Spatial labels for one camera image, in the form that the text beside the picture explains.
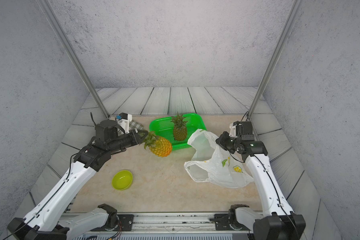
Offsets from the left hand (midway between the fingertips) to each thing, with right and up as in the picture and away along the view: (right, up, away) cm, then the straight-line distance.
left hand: (150, 133), depth 69 cm
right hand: (+31, -3, +7) cm, 32 cm away
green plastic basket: (+1, +3, +43) cm, 43 cm away
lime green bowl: (-20, -27, +18) cm, 38 cm away
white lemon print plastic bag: (+29, -15, +4) cm, 33 cm away
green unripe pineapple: (+13, +1, +26) cm, 29 cm away
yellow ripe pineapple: (+3, -6, +4) cm, 8 cm away
